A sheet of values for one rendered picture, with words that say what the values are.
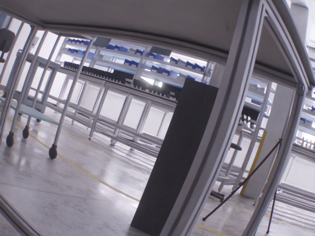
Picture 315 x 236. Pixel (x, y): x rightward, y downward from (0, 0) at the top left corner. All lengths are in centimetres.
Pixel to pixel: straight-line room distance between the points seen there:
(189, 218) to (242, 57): 32
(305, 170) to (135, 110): 471
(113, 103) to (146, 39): 811
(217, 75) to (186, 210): 142
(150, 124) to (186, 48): 756
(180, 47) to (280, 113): 390
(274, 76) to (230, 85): 83
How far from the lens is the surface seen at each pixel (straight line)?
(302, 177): 776
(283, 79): 156
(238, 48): 75
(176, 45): 180
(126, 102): 654
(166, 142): 204
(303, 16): 603
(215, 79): 207
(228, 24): 127
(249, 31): 75
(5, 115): 253
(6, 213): 112
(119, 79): 661
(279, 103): 558
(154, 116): 924
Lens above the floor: 60
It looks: 1 degrees up
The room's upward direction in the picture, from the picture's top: 20 degrees clockwise
